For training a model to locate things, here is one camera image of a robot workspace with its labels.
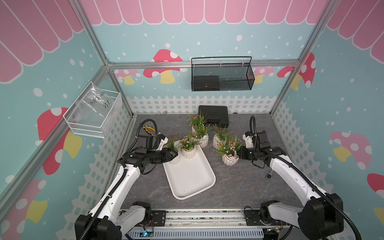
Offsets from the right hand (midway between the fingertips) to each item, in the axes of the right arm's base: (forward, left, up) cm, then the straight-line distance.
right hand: (237, 152), depth 84 cm
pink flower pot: (+4, +28, +3) cm, 28 cm away
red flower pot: (+6, +36, -1) cm, 37 cm away
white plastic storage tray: (-9, +28, -13) cm, 32 cm away
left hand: (-5, +34, +5) cm, 35 cm away
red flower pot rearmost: (+25, +24, 0) cm, 34 cm away
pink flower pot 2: (-4, +6, +7) cm, 10 cm away
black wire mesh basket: (+44, +6, +23) cm, 50 cm away
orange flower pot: (+13, +8, -5) cm, 16 cm away
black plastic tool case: (+40, +7, -10) cm, 42 cm away
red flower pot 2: (+15, +20, -1) cm, 25 cm away
